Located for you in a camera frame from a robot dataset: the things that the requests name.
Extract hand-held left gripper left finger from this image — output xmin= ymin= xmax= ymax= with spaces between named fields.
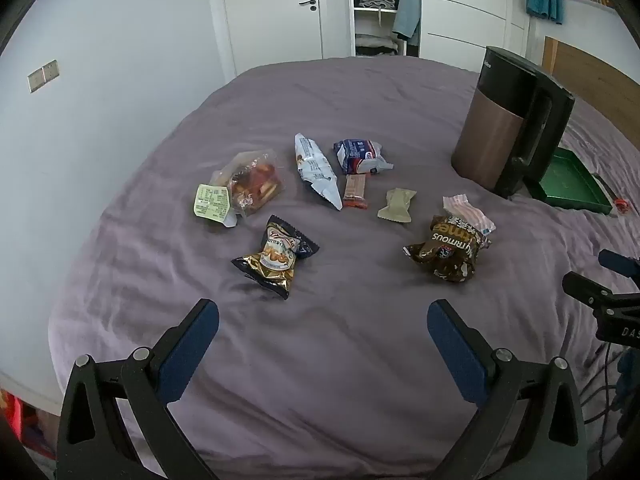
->
xmin=55 ymin=298 xmax=221 ymax=480

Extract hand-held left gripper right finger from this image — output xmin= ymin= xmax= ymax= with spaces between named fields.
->
xmin=426 ymin=299 xmax=588 ymax=480

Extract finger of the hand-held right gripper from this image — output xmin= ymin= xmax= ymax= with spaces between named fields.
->
xmin=598 ymin=249 xmax=640 ymax=277
xmin=562 ymin=271 xmax=613 ymax=309

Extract green tray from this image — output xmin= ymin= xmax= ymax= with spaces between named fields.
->
xmin=525 ymin=147 xmax=613 ymax=217

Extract brown snack packet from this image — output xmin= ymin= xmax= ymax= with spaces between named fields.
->
xmin=403 ymin=214 xmax=492 ymax=283

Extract black and gold snack packet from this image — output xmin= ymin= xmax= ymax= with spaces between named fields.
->
xmin=231 ymin=215 xmax=320 ymax=301

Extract pink striped snack packet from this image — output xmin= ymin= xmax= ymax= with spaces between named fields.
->
xmin=442 ymin=194 xmax=497 ymax=237

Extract pale green candy packet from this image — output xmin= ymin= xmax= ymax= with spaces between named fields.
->
xmin=377 ymin=188 xmax=418 ymax=223

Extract clear pastry packet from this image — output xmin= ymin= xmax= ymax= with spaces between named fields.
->
xmin=194 ymin=149 xmax=286 ymax=229

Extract person's right forearm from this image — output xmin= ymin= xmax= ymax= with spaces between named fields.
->
xmin=617 ymin=350 xmax=640 ymax=413

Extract purple bed sheet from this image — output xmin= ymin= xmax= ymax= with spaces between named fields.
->
xmin=47 ymin=56 xmax=640 ymax=480

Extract brown and black electric kettle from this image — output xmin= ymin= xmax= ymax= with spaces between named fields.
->
xmin=451 ymin=46 xmax=576 ymax=199

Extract wooden headboard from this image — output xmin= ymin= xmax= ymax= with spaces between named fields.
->
xmin=542 ymin=36 xmax=640 ymax=153

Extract orange wafer bar packet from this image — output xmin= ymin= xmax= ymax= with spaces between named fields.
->
xmin=343 ymin=174 xmax=369 ymax=210

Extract long white snack packet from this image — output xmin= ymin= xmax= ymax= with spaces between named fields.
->
xmin=294 ymin=133 xmax=344 ymax=211

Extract blue and white snack packet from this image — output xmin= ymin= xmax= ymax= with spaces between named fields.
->
xmin=333 ymin=139 xmax=394 ymax=177

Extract white wardrobe doors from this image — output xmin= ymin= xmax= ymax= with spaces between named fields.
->
xmin=419 ymin=0 xmax=528 ymax=72

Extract light folded clothes pile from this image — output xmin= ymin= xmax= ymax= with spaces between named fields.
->
xmin=355 ymin=34 xmax=400 ymax=55

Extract hanging grey-blue garment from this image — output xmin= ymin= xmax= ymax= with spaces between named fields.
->
xmin=391 ymin=0 xmax=422 ymax=41

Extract white door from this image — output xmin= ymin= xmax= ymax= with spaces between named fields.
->
xmin=220 ymin=0 xmax=323 ymax=78

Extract white open closet shelves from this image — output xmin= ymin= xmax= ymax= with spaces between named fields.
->
xmin=348 ymin=0 xmax=407 ymax=58

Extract black cable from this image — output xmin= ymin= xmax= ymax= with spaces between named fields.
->
xmin=582 ymin=342 xmax=623 ymax=466

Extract beige wall switch plate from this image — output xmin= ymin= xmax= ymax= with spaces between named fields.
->
xmin=27 ymin=60 xmax=61 ymax=93

